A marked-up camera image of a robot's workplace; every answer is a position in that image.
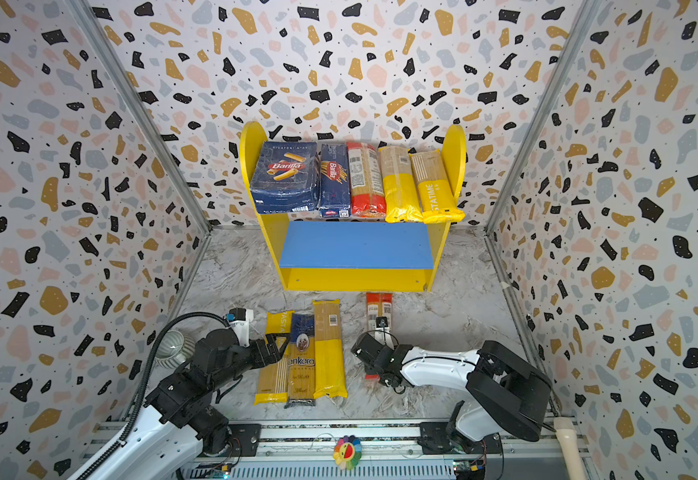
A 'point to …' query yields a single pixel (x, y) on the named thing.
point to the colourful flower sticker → (347, 452)
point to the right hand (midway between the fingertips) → (371, 353)
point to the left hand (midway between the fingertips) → (280, 336)
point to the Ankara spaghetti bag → (302, 361)
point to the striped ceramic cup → (174, 349)
